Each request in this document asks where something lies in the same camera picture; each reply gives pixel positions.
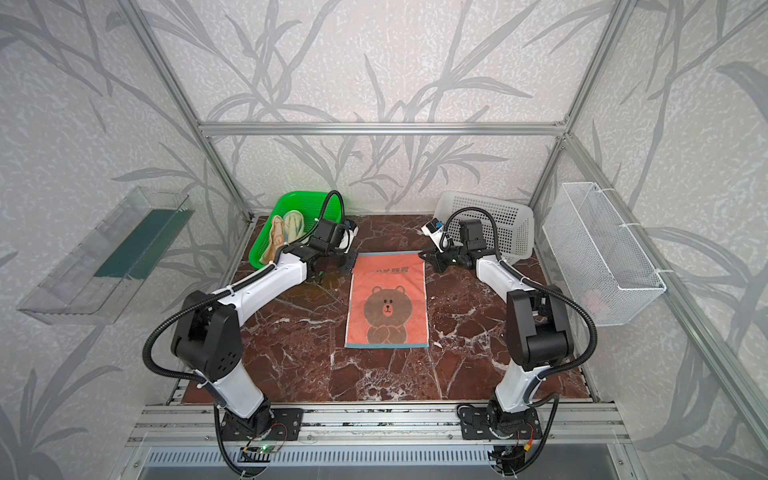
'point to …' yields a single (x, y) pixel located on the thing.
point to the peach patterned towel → (277, 238)
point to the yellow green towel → (293, 223)
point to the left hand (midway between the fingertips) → (353, 247)
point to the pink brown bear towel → (387, 305)
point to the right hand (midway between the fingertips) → (424, 245)
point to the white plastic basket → (514, 221)
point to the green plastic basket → (311, 205)
